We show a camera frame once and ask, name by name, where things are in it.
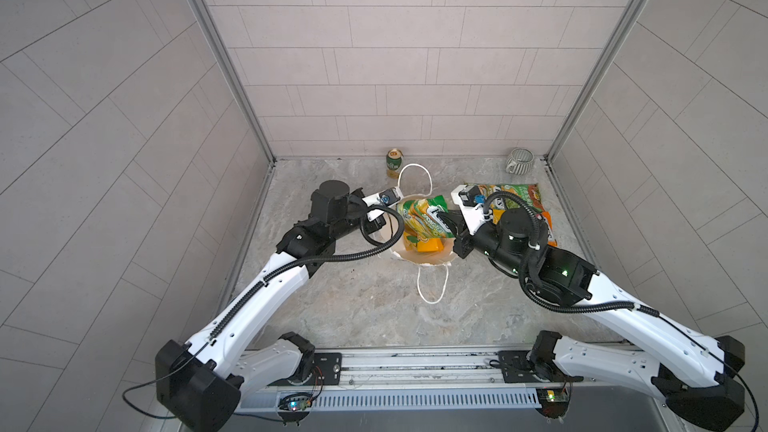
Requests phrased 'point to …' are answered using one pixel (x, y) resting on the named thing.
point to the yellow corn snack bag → (497, 215)
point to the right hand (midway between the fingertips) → (439, 215)
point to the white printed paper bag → (415, 181)
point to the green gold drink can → (394, 162)
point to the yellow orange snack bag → (424, 245)
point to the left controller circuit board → (295, 402)
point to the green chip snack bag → (529, 192)
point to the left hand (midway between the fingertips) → (393, 193)
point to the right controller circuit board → (553, 401)
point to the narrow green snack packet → (420, 217)
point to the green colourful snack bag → (488, 189)
